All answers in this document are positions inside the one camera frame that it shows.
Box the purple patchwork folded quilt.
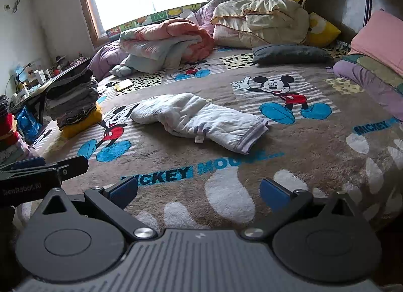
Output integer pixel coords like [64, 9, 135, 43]
[332, 54, 403, 121]

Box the dark desk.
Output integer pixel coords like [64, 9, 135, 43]
[9, 57, 94, 122]

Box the pink pillow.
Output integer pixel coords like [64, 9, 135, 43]
[348, 11, 403, 66]

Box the cartoon mouse printed blanket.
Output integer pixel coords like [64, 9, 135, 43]
[13, 45, 403, 236]

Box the blue plastic bag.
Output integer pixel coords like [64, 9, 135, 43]
[16, 106, 43, 145]

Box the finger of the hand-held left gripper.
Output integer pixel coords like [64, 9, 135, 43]
[46, 155, 89, 183]
[0, 157, 46, 173]

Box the colourful picture foam mat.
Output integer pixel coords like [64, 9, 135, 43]
[105, 2, 202, 39]

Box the lilac blanket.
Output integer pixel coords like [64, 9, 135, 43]
[87, 43, 129, 81]

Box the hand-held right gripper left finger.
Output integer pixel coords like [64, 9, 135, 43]
[41, 176, 158, 242]

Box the cream satin pillow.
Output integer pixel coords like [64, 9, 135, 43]
[210, 0, 311, 49]

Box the stack of folded clothes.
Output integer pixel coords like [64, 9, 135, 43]
[44, 68, 100, 129]

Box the red folded cloth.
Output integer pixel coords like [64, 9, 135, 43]
[0, 113, 20, 151]

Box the pink white folded quilt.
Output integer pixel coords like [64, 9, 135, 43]
[119, 18, 215, 74]

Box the yellow plush pillow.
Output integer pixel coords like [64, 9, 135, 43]
[61, 105, 103, 139]

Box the white fleece garment lilac trim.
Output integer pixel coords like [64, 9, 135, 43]
[130, 92, 270, 155]

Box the cluster of small desk bottles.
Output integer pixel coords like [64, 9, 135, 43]
[13, 56, 83, 101]

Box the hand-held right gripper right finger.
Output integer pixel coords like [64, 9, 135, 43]
[241, 178, 362, 240]

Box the dark grey pillow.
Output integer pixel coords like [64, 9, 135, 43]
[252, 44, 334, 66]

